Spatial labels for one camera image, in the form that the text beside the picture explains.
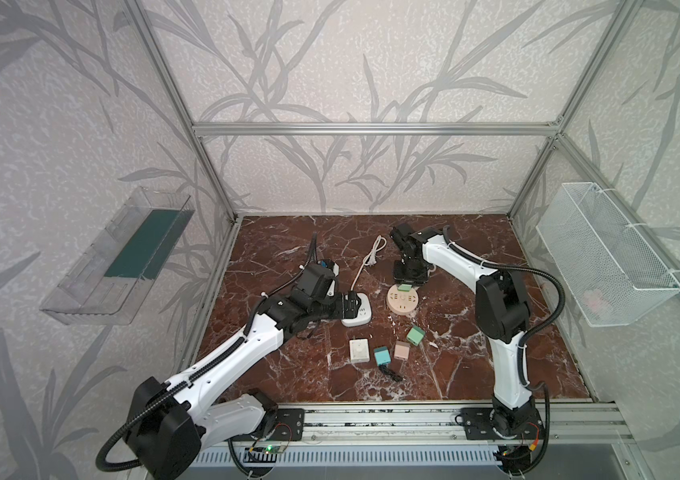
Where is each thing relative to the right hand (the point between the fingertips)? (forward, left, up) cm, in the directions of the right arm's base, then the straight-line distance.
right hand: (401, 274), depth 96 cm
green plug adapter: (-19, -3, -4) cm, 19 cm away
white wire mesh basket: (-17, -40, +27) cm, 52 cm away
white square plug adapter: (-23, +14, -4) cm, 27 cm away
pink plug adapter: (-23, +1, -4) cm, 24 cm away
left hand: (-14, +16, +11) cm, 24 cm away
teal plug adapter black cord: (-26, +7, -4) cm, 27 cm away
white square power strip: (-13, +12, -4) cm, 18 cm away
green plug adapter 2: (-5, -1, +1) cm, 5 cm away
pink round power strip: (-8, 0, -4) cm, 9 cm away
